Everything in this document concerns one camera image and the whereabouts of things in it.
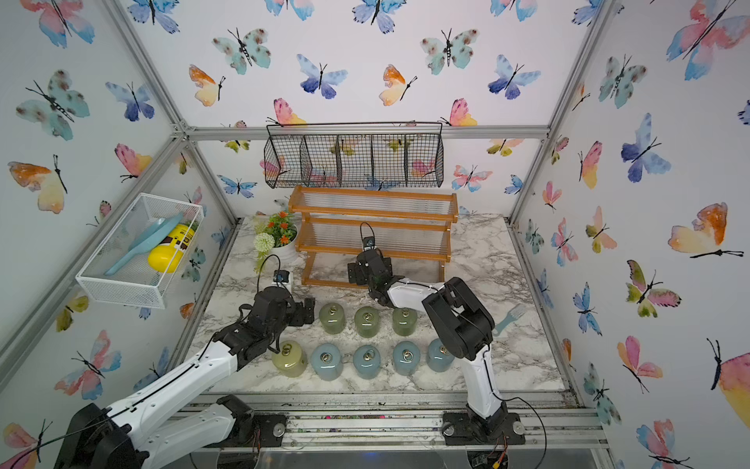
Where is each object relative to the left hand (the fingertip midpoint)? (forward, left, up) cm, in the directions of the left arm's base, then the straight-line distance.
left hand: (302, 297), depth 84 cm
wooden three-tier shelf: (+36, -35, -11) cm, 52 cm away
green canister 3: (-5, -29, -7) cm, 30 cm away
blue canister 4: (-16, -38, -6) cm, 41 cm away
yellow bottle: (+1, +28, +18) cm, 34 cm away
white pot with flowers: (+24, +12, 0) cm, 27 cm away
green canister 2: (-5, -18, -5) cm, 20 cm away
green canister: (-3, -8, -6) cm, 11 cm away
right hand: (+16, -18, -4) cm, 24 cm away
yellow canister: (-16, +2, -5) cm, 17 cm away
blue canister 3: (-16, -29, -5) cm, 33 cm away
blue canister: (-17, -8, -5) cm, 19 cm away
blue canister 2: (-16, -18, -5) cm, 25 cm away
